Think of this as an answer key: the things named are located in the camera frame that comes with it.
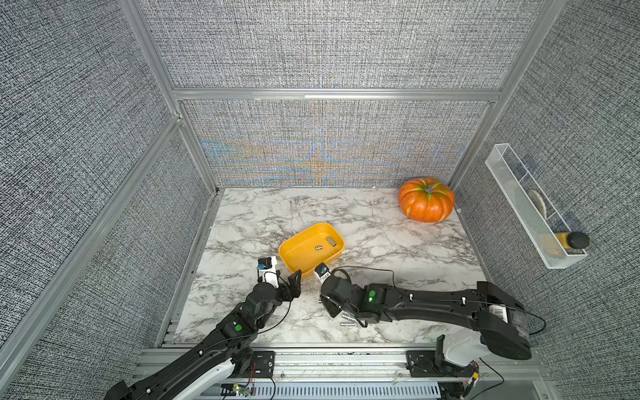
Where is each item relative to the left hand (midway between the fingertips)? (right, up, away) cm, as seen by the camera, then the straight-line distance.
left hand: (295, 270), depth 79 cm
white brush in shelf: (+69, +22, -9) cm, 73 cm away
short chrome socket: (+7, +5, +18) cm, 20 cm away
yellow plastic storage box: (+8, +6, +21) cm, 23 cm away
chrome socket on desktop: (+17, -18, +2) cm, 24 cm away
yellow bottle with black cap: (+70, +12, -18) cm, 73 cm away
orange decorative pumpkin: (+50, +23, +20) cm, 59 cm away
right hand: (+9, -5, 0) cm, 10 cm away
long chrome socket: (+14, +6, +21) cm, 25 cm away
